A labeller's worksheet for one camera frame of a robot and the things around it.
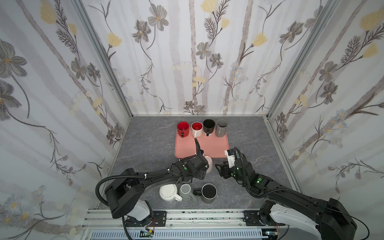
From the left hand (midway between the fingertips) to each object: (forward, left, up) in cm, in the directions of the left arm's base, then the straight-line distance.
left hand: (198, 166), depth 85 cm
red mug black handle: (+31, +10, -4) cm, 32 cm away
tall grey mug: (+26, -17, +3) cm, 31 cm away
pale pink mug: (+2, -7, +2) cm, 7 cm away
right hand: (0, -9, +7) cm, 12 cm away
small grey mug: (-15, +7, +3) cm, 17 cm away
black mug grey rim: (-16, -4, +3) cm, 16 cm away
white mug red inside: (+31, -1, -3) cm, 31 cm away
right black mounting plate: (-27, -25, -4) cm, 37 cm away
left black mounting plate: (-25, +21, -6) cm, 33 cm away
